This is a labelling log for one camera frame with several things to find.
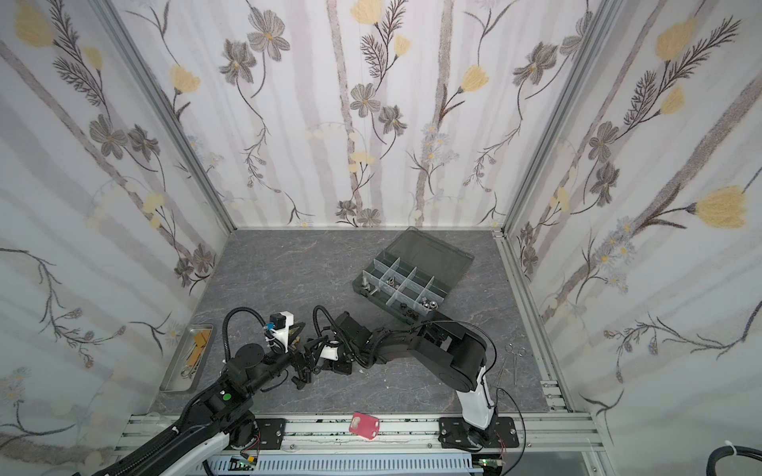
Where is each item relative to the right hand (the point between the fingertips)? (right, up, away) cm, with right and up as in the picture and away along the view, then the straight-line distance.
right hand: (324, 354), depth 86 cm
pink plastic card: (+13, -14, -11) cm, 22 cm away
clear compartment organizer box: (+27, +22, +16) cm, 38 cm away
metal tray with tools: (-41, -3, 0) cm, 41 cm away
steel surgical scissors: (+59, 0, +2) cm, 59 cm away
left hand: (0, +9, -8) cm, 13 cm away
